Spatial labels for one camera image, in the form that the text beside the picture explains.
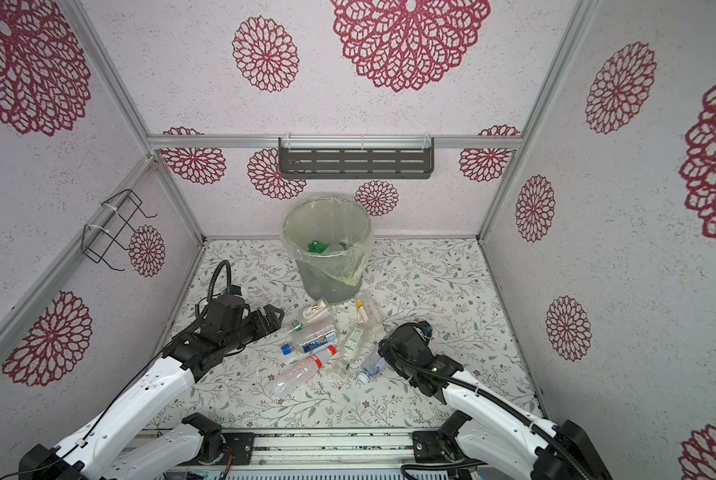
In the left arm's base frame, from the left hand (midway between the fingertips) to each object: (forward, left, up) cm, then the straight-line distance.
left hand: (272, 323), depth 81 cm
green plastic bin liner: (+34, -16, +1) cm, 37 cm away
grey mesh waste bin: (+18, -10, -7) cm, 22 cm away
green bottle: (+28, -10, -1) cm, 30 cm away
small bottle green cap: (+8, -11, -11) cm, 18 cm away
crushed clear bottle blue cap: (-1, -10, -10) cm, 14 cm away
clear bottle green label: (-3, -22, -9) cm, 23 cm away
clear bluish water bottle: (-9, -27, -9) cm, 30 cm away
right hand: (-4, -29, -5) cm, 30 cm away
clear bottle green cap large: (+33, -19, -3) cm, 38 cm away
